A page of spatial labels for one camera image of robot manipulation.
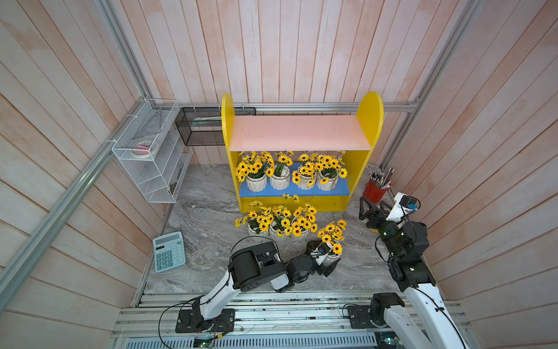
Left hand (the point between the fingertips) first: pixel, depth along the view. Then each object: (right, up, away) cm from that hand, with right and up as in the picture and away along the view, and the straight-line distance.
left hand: (330, 251), depth 87 cm
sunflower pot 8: (0, +33, 0) cm, 33 cm away
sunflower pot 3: (-20, +11, -3) cm, 23 cm away
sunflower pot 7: (-11, +32, -4) cm, 34 cm away
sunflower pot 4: (-29, +13, -2) cm, 32 cm away
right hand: (+10, +23, -14) cm, 28 cm away
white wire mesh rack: (-65, +30, -10) cm, 72 cm away
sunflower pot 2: (-12, +13, -5) cm, 18 cm away
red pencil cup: (+24, +25, +12) cm, 37 cm away
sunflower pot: (-1, +9, -9) cm, 13 cm away
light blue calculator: (-67, 0, +1) cm, 67 cm away
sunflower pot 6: (-20, +29, +1) cm, 36 cm away
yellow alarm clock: (+8, +13, -22) cm, 27 cm away
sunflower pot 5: (-31, +34, -3) cm, 46 cm away
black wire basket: (-53, +52, +1) cm, 74 cm away
